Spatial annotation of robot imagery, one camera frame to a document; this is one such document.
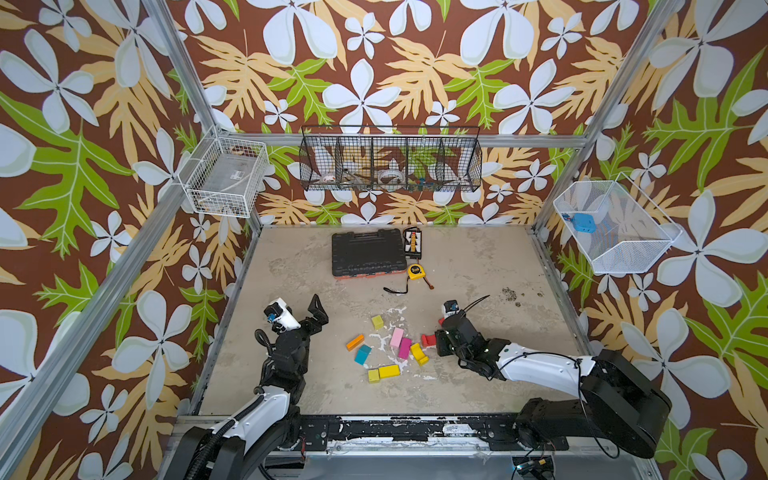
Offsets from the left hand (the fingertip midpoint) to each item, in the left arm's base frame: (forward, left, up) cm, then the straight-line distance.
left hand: (302, 298), depth 82 cm
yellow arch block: (-11, -34, -13) cm, 38 cm away
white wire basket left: (+30, +24, +18) cm, 43 cm away
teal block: (-11, -17, -14) cm, 24 cm away
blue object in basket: (+19, -81, +12) cm, 84 cm away
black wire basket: (+45, -25, +16) cm, 54 cm away
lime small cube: (-17, -20, -13) cm, 30 cm away
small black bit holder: (+35, -34, -13) cm, 51 cm away
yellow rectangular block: (-15, -24, -14) cm, 32 cm away
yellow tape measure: (+19, -35, -13) cm, 41 cm away
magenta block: (-9, -29, -14) cm, 34 cm away
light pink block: (-5, -27, -14) cm, 31 cm away
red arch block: (-7, -36, -12) cm, 39 cm away
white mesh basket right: (+11, -88, +17) cm, 90 cm away
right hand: (-5, -39, -12) cm, 41 cm away
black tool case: (+26, -13, -12) cm, 32 cm away
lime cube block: (-1, -21, -12) cm, 25 cm away
